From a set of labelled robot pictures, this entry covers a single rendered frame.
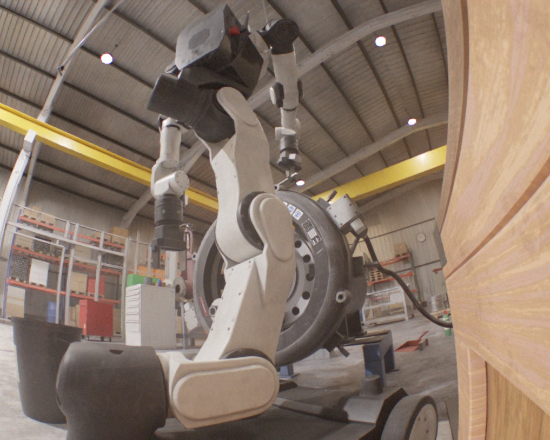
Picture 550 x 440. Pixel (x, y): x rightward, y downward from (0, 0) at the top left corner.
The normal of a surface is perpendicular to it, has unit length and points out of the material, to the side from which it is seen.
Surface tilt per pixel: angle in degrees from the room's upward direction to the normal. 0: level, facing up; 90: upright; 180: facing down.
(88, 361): 51
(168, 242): 92
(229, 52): 116
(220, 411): 90
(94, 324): 90
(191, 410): 90
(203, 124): 177
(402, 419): 37
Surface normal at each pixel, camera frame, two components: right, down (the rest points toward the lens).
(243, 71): 0.78, 0.31
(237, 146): 0.60, 0.06
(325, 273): -0.50, -0.30
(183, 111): 0.23, 0.75
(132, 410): 0.61, -0.36
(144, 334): 0.80, -0.30
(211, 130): 0.04, 0.91
